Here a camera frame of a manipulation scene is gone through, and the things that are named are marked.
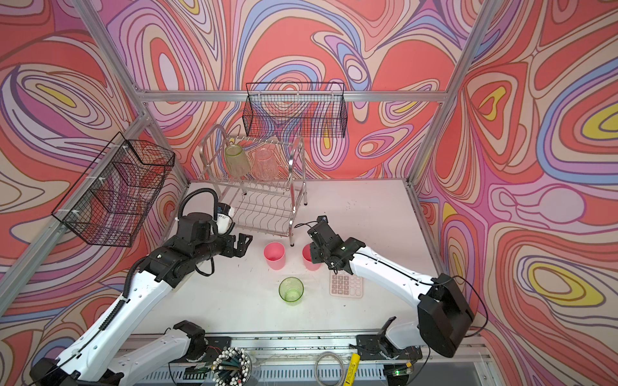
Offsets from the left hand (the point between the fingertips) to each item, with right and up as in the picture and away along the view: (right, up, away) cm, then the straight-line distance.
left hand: (243, 233), depth 74 cm
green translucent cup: (-5, +24, +12) cm, 27 cm away
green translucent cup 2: (+14, -22, +10) cm, 28 cm away
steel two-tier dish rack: (-2, +7, +30) cm, 31 cm away
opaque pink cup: (+7, -11, +17) cm, 21 cm away
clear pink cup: (+7, +23, +3) cm, 24 cm away
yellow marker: (+33, -39, -6) cm, 52 cm away
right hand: (+25, -9, +9) cm, 28 cm away
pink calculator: (+34, -20, +12) cm, 41 cm away
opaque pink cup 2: (+20, -9, +10) cm, 24 cm away
